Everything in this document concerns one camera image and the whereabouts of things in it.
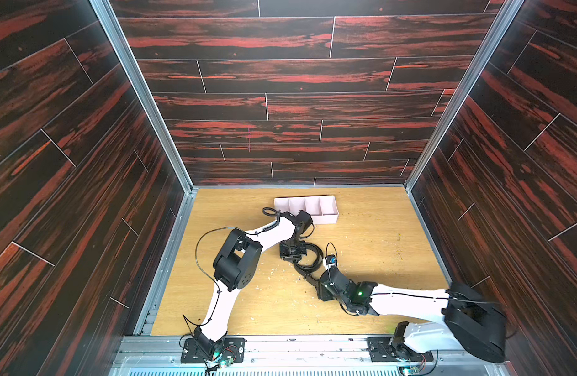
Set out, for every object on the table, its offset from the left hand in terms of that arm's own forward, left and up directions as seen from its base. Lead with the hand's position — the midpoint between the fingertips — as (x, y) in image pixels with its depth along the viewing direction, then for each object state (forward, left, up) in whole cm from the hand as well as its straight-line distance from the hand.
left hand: (300, 261), depth 94 cm
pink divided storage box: (+27, -11, +1) cm, 29 cm away
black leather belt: (-6, -3, +4) cm, 8 cm away
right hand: (-8, -9, +2) cm, 12 cm away
